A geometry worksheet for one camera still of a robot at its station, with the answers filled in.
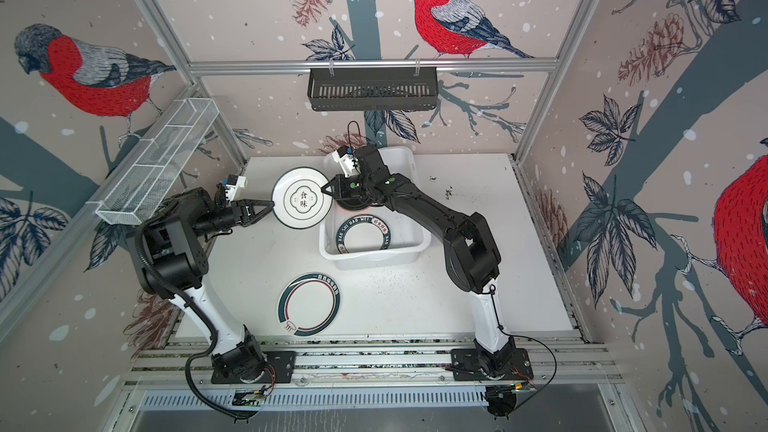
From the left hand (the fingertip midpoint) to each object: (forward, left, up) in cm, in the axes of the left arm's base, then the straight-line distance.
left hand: (269, 208), depth 82 cm
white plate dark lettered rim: (+3, -25, -18) cm, 31 cm away
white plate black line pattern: (+3, -8, +1) cm, 8 cm away
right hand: (+4, -15, +2) cm, 15 cm away
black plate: (+14, -21, -17) cm, 30 cm away
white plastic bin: (+2, -41, -18) cm, 45 cm away
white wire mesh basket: (+7, +28, +12) cm, 31 cm away
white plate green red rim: (-20, -10, -19) cm, 30 cm away
